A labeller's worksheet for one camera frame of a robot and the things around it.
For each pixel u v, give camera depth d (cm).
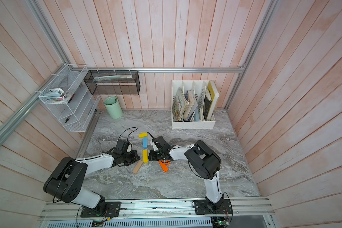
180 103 101
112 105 104
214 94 93
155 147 85
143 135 104
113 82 105
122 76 91
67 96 72
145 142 99
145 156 93
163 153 76
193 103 100
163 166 87
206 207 66
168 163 89
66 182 44
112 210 73
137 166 88
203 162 51
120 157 72
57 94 68
